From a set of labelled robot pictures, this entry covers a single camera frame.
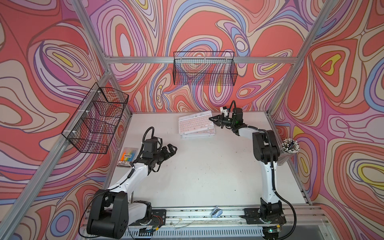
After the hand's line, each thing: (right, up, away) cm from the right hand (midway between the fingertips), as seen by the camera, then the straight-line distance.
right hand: (209, 121), depth 99 cm
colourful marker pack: (-52, -22, -6) cm, 57 cm away
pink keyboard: (-9, -1, +2) cm, 10 cm away
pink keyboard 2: (-1, -8, +5) cm, 10 cm away
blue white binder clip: (+1, -47, -26) cm, 54 cm away
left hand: (-22, -18, -12) cm, 32 cm away
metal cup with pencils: (+44, -15, -15) cm, 49 cm away
